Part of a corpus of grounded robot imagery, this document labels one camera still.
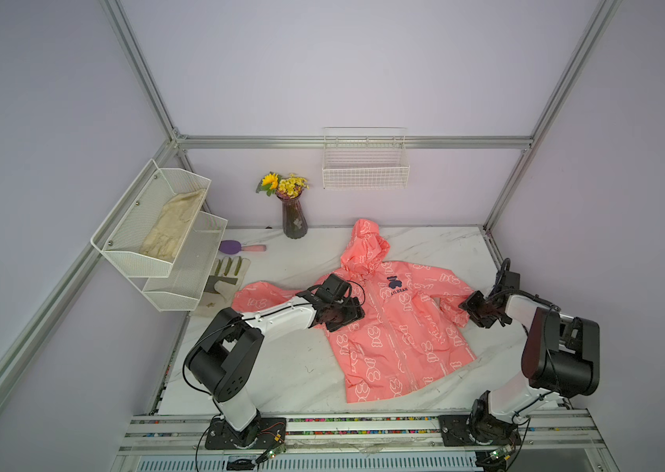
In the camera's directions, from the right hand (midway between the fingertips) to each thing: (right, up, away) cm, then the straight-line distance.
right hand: (464, 312), depth 96 cm
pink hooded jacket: (-22, -7, -8) cm, 25 cm away
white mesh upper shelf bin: (-93, +25, -21) cm, 98 cm away
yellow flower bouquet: (-60, +43, +5) cm, 74 cm away
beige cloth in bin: (-88, +28, -16) cm, 94 cm away
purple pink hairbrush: (-84, +22, +20) cm, 89 cm away
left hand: (-36, -1, -7) cm, 37 cm away
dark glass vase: (-59, +32, +15) cm, 69 cm away
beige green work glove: (-83, +11, +10) cm, 84 cm away
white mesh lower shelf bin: (-91, +8, -5) cm, 92 cm away
